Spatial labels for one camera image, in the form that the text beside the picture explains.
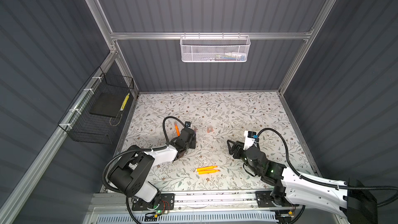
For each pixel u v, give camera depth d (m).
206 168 0.85
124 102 0.78
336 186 0.45
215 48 1.12
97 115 0.72
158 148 0.57
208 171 0.83
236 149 0.69
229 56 0.91
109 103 0.74
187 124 0.82
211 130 1.00
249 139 0.69
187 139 0.71
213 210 0.72
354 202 0.42
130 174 0.44
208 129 0.99
